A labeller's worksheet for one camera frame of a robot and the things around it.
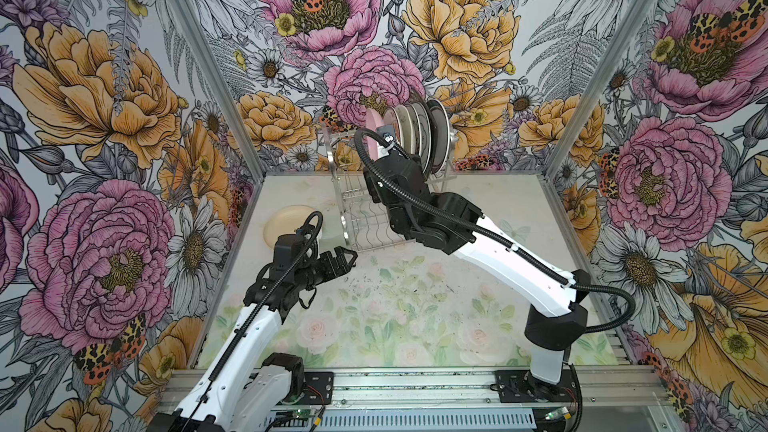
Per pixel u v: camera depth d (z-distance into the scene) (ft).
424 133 2.34
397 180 1.36
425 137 2.34
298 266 1.81
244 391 1.54
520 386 2.40
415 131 2.35
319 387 2.43
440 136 2.41
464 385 2.50
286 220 3.48
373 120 2.32
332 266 2.26
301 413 2.34
